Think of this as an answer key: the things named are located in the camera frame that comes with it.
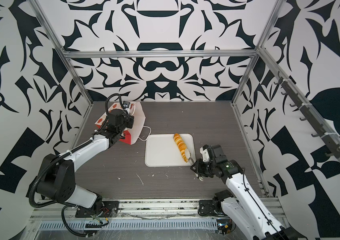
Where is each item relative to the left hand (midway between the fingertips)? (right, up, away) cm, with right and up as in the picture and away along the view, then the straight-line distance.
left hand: (128, 110), depth 87 cm
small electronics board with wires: (+49, -55, -15) cm, 75 cm away
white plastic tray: (+18, -25, +7) cm, 32 cm away
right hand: (+35, -29, -9) cm, 47 cm away
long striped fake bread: (+31, -21, +5) cm, 37 cm away
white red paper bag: (+2, 0, +8) cm, 8 cm away
